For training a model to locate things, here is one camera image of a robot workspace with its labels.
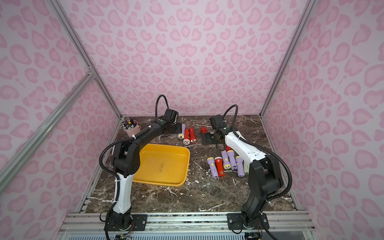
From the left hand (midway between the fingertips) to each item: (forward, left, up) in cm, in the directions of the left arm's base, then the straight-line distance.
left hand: (180, 127), depth 100 cm
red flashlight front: (-24, -25, -7) cm, 35 cm away
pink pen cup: (0, +33, +2) cm, 33 cm away
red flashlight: (+4, -16, -7) cm, 18 cm away
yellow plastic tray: (-22, +10, -9) cm, 26 cm away
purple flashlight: (-2, 0, -7) cm, 7 cm away
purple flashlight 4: (-26, -37, -6) cm, 46 cm away
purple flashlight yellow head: (-24, -29, -7) cm, 38 cm away
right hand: (-12, -19, +4) cm, 23 cm away
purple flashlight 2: (-22, -20, -6) cm, 30 cm away
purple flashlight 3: (-19, -33, -6) cm, 39 cm away
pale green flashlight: (-26, -40, -6) cm, 48 cm away
